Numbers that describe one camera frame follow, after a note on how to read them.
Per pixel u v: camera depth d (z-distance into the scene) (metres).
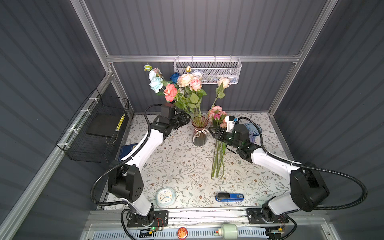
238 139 0.66
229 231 0.63
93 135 0.72
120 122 0.77
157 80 0.70
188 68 0.75
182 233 0.69
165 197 0.77
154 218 0.72
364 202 0.41
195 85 0.70
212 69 0.99
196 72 0.77
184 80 0.73
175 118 0.71
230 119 0.77
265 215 0.66
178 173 0.89
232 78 0.89
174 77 0.80
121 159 0.47
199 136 0.91
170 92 0.68
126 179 0.44
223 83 0.79
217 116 1.08
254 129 0.79
